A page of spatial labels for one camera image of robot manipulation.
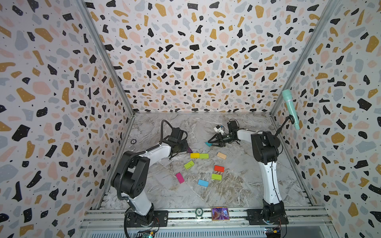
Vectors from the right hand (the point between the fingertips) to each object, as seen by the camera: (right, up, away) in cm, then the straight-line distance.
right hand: (214, 143), depth 101 cm
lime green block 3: (0, -19, -13) cm, 23 cm away
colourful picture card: (+1, -32, -27) cm, 42 cm away
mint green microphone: (+39, +29, -19) cm, 52 cm away
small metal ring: (-56, +1, +2) cm, 56 cm away
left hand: (-16, 0, -7) cm, 18 cm away
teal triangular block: (-3, -1, 0) cm, 3 cm away
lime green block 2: (-16, -12, -9) cm, 22 cm away
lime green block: (-7, -8, -4) cm, 11 cm away
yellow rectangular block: (-13, -7, -4) cm, 15 cm away
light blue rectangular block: (-8, -21, -16) cm, 27 cm away
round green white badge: (-10, -29, -31) cm, 43 cm away
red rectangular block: (+2, -14, -9) cm, 17 cm away
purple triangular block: (-17, -4, -4) cm, 18 cm away
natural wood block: (+5, -7, -4) cm, 10 cm away
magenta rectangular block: (-21, -19, -14) cm, 32 cm away
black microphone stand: (+42, +9, -6) cm, 43 cm away
